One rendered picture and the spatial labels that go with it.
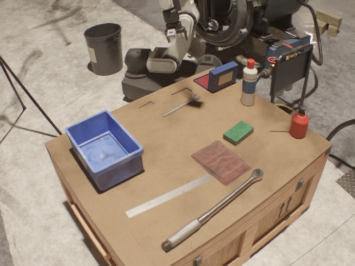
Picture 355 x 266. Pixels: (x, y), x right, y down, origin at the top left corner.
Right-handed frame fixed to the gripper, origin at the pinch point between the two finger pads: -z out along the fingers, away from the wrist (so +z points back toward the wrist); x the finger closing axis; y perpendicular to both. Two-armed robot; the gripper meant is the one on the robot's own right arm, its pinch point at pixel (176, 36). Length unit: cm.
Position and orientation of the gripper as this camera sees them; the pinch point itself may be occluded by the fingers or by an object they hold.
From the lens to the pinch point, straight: 203.1
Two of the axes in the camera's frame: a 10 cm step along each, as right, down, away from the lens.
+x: 9.5, -0.4, -3.2
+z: -2.4, -7.5, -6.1
